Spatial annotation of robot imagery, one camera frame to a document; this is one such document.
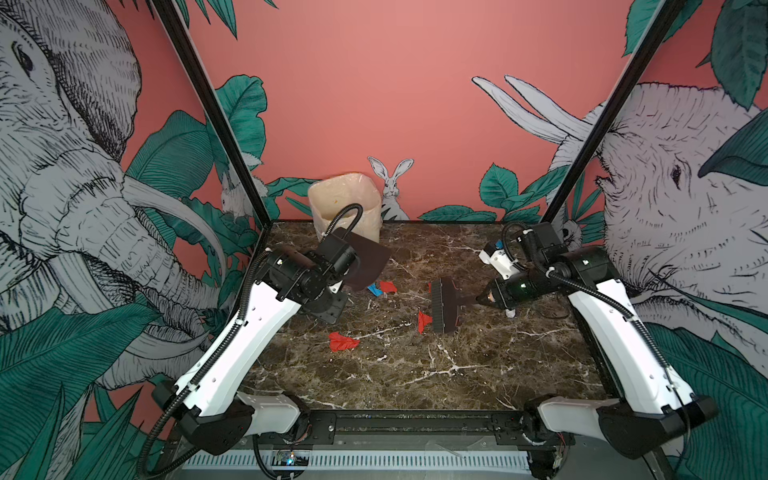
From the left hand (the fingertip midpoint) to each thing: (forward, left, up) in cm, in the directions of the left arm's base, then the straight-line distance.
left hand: (327, 305), depth 66 cm
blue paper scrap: (+20, -10, -27) cm, 35 cm away
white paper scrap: (+9, -54, -27) cm, 61 cm away
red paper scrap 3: (+2, +1, -27) cm, 27 cm away
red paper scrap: (+21, -14, -28) cm, 38 cm away
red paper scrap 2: (+8, -25, -27) cm, 38 cm away
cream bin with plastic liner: (+46, +5, -8) cm, 47 cm away
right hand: (+1, -35, +1) cm, 35 cm away
